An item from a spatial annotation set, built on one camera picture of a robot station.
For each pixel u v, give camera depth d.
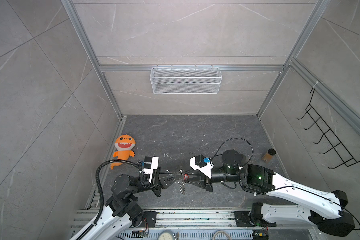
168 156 0.98
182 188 0.55
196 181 0.49
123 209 0.50
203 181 0.48
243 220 0.73
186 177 0.54
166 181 0.52
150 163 0.46
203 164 0.45
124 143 0.93
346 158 0.59
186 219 0.75
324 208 0.39
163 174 0.51
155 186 0.48
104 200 0.49
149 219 0.73
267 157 0.91
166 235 0.66
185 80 1.01
